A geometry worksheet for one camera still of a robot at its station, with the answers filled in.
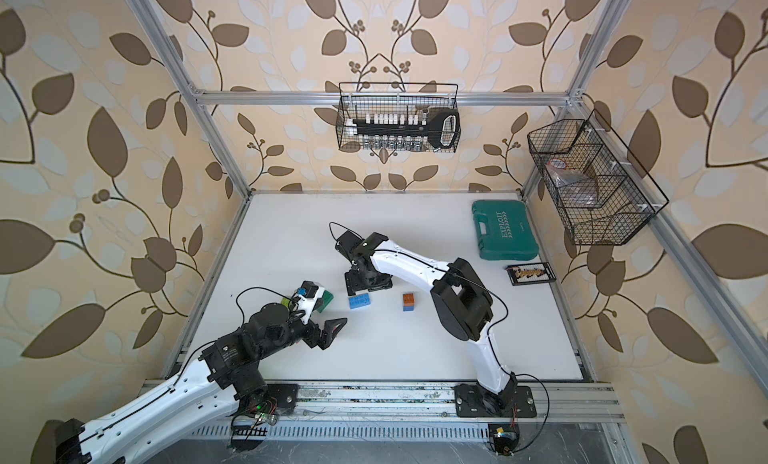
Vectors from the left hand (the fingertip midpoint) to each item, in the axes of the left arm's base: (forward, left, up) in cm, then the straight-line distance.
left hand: (333, 311), depth 75 cm
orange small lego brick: (+8, -20, -9) cm, 23 cm away
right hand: (+11, -7, -9) cm, 16 cm away
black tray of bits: (+19, -60, -12) cm, 64 cm away
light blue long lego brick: (+9, -4, -14) cm, 17 cm away
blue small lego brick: (+7, -20, -13) cm, 24 cm away
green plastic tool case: (+33, -53, -8) cm, 63 cm away
